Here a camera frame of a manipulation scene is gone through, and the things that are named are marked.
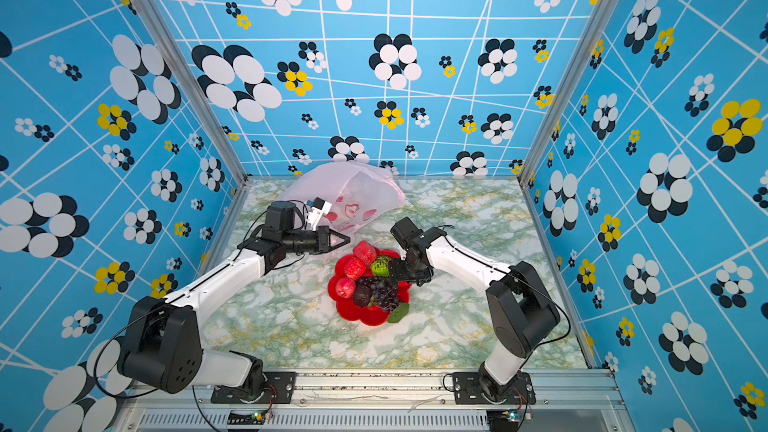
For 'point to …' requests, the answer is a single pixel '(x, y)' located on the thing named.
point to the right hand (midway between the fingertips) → (402, 279)
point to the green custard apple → (380, 266)
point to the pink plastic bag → (357, 192)
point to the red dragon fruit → (365, 251)
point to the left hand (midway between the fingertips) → (350, 240)
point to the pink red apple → (345, 287)
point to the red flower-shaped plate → (386, 253)
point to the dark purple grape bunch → (377, 291)
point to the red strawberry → (354, 268)
